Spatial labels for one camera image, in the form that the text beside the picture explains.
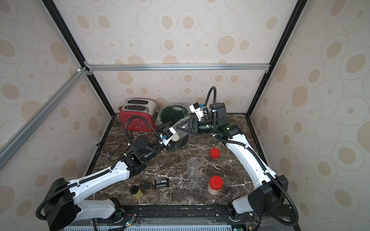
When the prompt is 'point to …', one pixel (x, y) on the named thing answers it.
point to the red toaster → (146, 108)
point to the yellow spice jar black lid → (136, 192)
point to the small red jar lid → (215, 153)
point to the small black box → (162, 183)
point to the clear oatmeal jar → (193, 164)
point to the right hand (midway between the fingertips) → (186, 127)
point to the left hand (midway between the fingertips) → (181, 129)
